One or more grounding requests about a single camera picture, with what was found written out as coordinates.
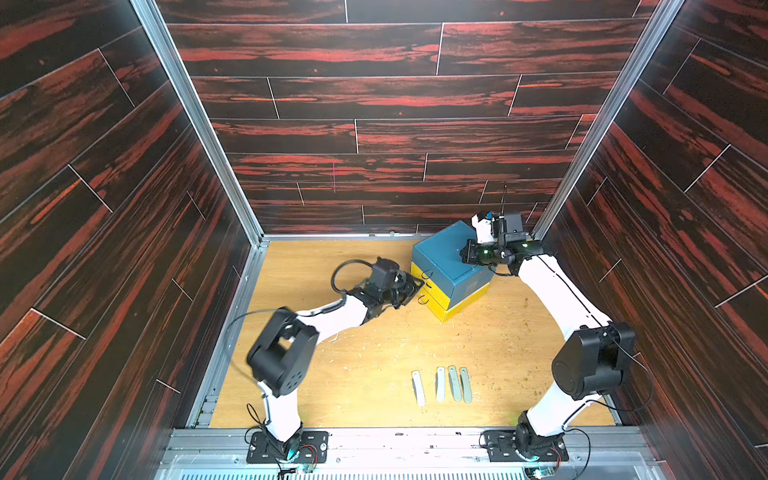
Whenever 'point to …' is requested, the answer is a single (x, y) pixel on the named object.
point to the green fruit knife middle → (455, 384)
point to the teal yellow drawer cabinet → (450, 283)
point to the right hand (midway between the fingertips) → (467, 251)
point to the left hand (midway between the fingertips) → (428, 286)
